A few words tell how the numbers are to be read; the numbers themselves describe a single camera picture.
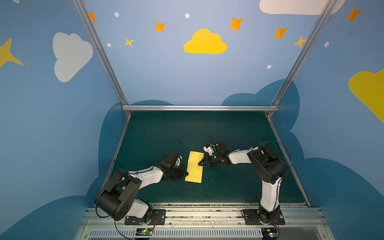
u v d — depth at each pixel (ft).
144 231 2.35
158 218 2.45
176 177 2.62
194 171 3.00
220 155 2.61
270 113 4.04
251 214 2.50
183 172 2.58
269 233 2.34
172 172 2.47
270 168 1.75
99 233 2.31
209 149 3.05
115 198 1.41
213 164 2.83
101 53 2.77
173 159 2.37
